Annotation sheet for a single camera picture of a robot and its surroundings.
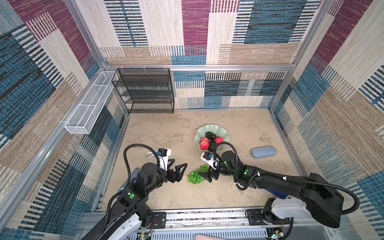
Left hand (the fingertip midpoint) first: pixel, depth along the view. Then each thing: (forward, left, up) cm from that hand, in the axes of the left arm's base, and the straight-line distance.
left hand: (180, 160), depth 71 cm
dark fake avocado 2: (+17, -18, -16) cm, 30 cm away
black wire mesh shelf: (+57, +28, -3) cm, 63 cm away
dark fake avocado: (+26, -18, -17) cm, 36 cm away
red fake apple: (+17, -13, -12) cm, 25 cm away
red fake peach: (+22, -23, -16) cm, 36 cm away
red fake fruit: (+22, -14, -15) cm, 30 cm away
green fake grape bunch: (-2, -7, -17) cm, 18 cm away
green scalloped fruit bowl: (+29, -23, -16) cm, 41 cm away
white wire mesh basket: (+34, +59, -2) cm, 68 cm away
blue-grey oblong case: (+15, -50, -18) cm, 55 cm away
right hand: (+2, -11, -10) cm, 15 cm away
